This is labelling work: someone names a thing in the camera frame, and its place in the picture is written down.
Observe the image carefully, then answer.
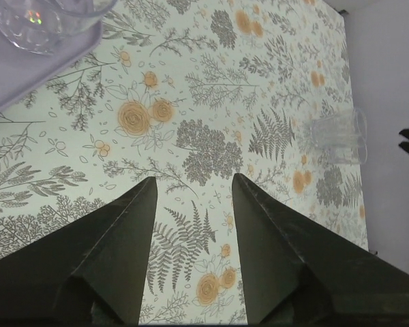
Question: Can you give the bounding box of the lilac plastic tray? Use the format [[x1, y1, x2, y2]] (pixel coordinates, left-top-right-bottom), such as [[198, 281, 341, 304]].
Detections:
[[0, 21, 102, 112]]

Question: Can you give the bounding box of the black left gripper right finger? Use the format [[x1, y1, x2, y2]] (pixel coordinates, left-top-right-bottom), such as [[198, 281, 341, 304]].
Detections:
[[232, 173, 409, 324]]

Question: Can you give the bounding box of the floral tablecloth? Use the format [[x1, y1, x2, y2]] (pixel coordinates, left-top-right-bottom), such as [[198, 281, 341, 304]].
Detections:
[[0, 1, 367, 324]]

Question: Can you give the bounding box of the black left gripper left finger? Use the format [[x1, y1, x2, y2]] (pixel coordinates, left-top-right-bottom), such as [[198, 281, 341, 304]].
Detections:
[[0, 177, 157, 324]]

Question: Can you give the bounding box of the clear faceted tumbler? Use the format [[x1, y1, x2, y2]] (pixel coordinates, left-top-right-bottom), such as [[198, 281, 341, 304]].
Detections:
[[0, 0, 117, 55]]

